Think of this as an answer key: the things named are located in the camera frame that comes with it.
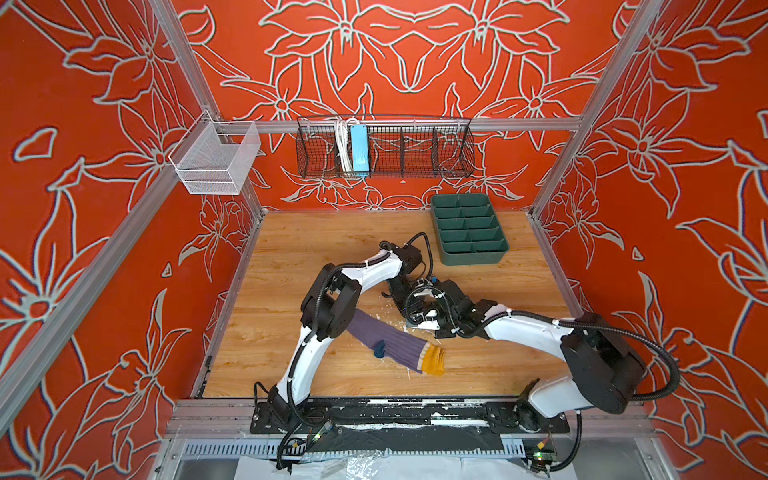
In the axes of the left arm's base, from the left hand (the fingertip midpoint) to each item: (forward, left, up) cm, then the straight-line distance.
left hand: (415, 315), depth 89 cm
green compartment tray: (+33, -20, +5) cm, 39 cm away
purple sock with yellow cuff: (-8, +6, -1) cm, 11 cm away
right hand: (+1, -3, +1) cm, 3 cm away
